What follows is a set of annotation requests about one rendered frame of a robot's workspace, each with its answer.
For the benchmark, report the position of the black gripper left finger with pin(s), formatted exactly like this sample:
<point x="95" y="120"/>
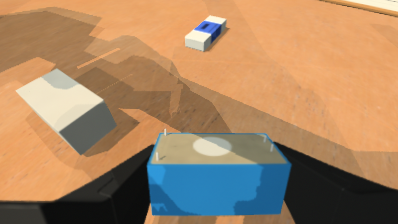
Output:
<point x="119" y="196"/>

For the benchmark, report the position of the cream rectangular block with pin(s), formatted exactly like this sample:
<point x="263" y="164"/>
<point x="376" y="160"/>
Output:
<point x="76" y="114"/>

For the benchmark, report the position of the white and blue eraser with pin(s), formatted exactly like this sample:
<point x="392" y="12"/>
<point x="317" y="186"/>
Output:
<point x="205" y="33"/>

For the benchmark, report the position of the blue rectangular module with black label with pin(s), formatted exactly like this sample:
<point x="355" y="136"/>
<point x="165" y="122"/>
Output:
<point x="212" y="174"/>

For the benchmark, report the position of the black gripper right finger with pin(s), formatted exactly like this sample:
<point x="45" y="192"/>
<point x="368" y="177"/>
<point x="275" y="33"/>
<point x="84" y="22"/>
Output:
<point x="319" y="193"/>

